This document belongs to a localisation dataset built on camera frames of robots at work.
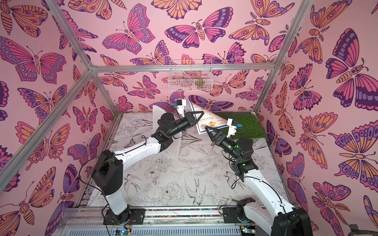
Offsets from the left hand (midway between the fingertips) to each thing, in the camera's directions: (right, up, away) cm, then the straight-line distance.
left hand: (206, 113), depth 70 cm
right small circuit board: (+20, -57, +1) cm, 60 cm away
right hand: (+1, -8, -1) cm, 8 cm away
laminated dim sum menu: (+1, -3, +2) cm, 4 cm away
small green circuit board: (-41, -58, +1) cm, 71 cm away
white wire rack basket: (-8, +27, +24) cm, 37 cm away
